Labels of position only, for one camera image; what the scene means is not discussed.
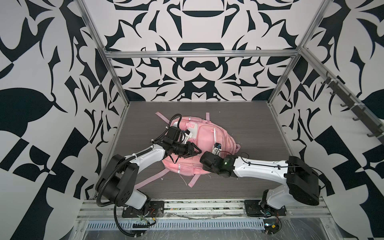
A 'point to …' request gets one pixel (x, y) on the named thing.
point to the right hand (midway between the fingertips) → (204, 164)
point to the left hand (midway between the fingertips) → (201, 151)
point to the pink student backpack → (205, 134)
